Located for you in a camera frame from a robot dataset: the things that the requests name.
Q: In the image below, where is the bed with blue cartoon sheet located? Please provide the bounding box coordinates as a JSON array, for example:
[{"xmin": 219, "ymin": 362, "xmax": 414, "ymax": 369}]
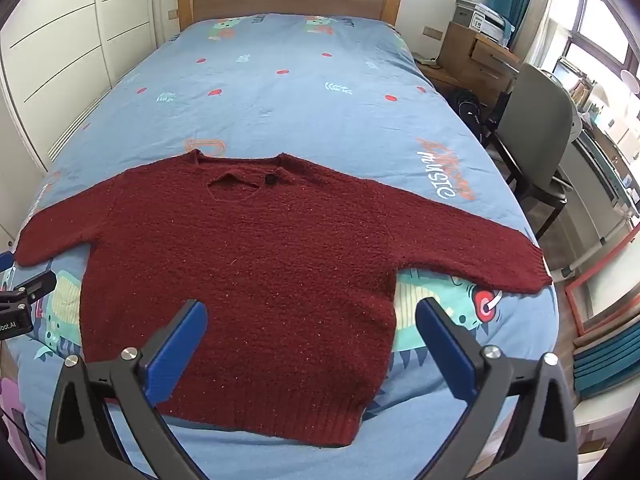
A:
[{"xmin": 7, "ymin": 12, "xmax": 560, "ymax": 480}]

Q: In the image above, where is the white wardrobe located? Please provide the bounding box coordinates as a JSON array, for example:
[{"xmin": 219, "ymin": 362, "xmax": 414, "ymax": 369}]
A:
[{"xmin": 0, "ymin": 0, "xmax": 175, "ymax": 243}]

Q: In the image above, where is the teal slatted stack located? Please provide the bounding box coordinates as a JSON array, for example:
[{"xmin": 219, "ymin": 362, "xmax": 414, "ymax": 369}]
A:
[{"xmin": 571, "ymin": 320, "xmax": 640, "ymax": 397}]

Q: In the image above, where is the grey chair back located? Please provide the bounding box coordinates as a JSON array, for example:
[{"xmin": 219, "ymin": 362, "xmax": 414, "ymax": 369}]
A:
[{"xmin": 482, "ymin": 62, "xmax": 585, "ymax": 241}]

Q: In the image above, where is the white printer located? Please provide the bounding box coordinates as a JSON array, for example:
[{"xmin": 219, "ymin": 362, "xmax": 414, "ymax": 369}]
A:
[{"xmin": 454, "ymin": 1, "xmax": 516, "ymax": 44}]

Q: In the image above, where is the cluttered desk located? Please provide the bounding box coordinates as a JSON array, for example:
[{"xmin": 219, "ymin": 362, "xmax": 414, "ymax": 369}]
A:
[{"xmin": 562, "ymin": 105, "xmax": 640, "ymax": 281}]

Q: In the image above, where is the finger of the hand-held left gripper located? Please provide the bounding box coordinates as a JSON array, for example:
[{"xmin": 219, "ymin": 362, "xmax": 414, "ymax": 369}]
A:
[
  {"xmin": 0, "ymin": 251, "xmax": 17, "ymax": 288},
  {"xmin": 0, "ymin": 271, "xmax": 57, "ymax": 311}
]

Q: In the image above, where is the wooden nightstand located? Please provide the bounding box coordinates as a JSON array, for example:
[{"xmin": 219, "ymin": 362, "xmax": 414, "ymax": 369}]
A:
[{"xmin": 425, "ymin": 21, "xmax": 522, "ymax": 107}]

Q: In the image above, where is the dark red knitted sweater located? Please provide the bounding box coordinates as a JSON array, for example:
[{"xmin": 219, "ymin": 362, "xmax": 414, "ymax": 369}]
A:
[{"xmin": 12, "ymin": 151, "xmax": 553, "ymax": 448}]

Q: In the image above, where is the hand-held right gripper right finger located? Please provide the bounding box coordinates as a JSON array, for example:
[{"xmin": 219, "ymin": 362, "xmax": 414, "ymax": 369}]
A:
[{"xmin": 416, "ymin": 297, "xmax": 577, "ymax": 480}]

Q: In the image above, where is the black backpack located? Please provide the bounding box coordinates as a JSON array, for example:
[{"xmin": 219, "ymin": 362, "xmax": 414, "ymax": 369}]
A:
[{"xmin": 442, "ymin": 87, "xmax": 497, "ymax": 147}]

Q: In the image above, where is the pink cloth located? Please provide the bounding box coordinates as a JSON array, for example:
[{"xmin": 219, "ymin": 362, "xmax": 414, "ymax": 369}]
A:
[{"xmin": 0, "ymin": 377, "xmax": 27, "ymax": 428}]

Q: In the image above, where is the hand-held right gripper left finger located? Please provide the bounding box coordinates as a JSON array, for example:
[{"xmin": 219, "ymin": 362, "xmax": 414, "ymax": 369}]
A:
[{"xmin": 46, "ymin": 299, "xmax": 209, "ymax": 480}]

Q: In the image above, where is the red framed board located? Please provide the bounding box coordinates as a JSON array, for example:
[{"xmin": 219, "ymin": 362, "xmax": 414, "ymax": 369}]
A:
[{"xmin": 564, "ymin": 252, "xmax": 640, "ymax": 337}]

